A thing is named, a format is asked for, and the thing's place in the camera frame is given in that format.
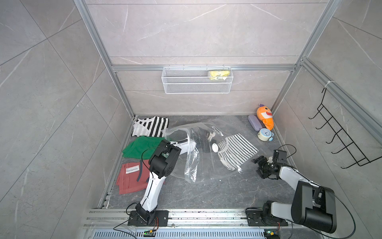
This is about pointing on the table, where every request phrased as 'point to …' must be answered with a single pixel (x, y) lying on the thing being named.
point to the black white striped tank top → (150, 127)
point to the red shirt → (133, 176)
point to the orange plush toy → (265, 115)
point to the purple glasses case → (255, 122)
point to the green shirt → (143, 148)
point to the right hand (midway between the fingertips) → (254, 163)
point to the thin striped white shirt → (234, 151)
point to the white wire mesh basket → (197, 80)
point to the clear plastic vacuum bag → (202, 164)
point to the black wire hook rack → (361, 159)
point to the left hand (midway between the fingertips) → (222, 147)
